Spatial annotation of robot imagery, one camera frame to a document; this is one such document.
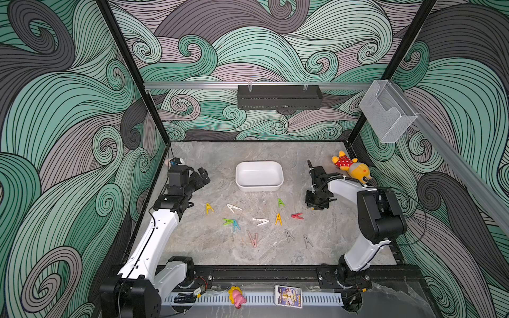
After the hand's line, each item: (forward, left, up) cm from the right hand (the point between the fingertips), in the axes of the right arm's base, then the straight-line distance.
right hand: (308, 206), depth 93 cm
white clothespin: (-8, +22, +1) cm, 23 cm away
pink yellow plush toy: (-35, +33, +4) cm, 49 cm away
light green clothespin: (-7, +38, +1) cm, 39 cm away
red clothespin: (-5, +6, 0) cm, 8 cm away
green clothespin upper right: (+2, +13, +1) cm, 14 cm away
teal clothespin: (-9, +35, +1) cm, 36 cm away
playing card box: (-35, +15, +3) cm, 38 cm away
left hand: (+5, +50, +22) cm, 54 cm away
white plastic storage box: (+18, +23, +1) cm, 29 cm away
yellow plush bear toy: (+16, -27, +7) cm, 32 cm away
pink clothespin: (-16, +27, +2) cm, 31 cm away
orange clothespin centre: (-6, +15, +2) cm, 17 cm away
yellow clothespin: (0, +48, +2) cm, 48 cm away
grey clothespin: (-14, +12, +1) cm, 18 cm away
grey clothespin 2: (-16, +4, +2) cm, 17 cm away
